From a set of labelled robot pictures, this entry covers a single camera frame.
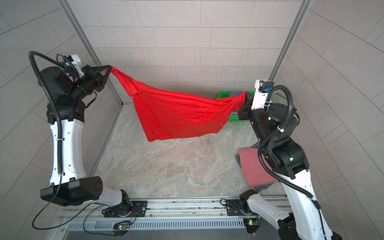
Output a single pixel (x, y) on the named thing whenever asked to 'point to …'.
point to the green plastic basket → (224, 94)
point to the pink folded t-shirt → (253, 171)
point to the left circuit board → (123, 226)
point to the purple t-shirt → (235, 94)
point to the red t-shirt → (165, 114)
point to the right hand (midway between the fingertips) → (242, 91)
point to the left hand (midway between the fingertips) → (111, 64)
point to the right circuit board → (252, 225)
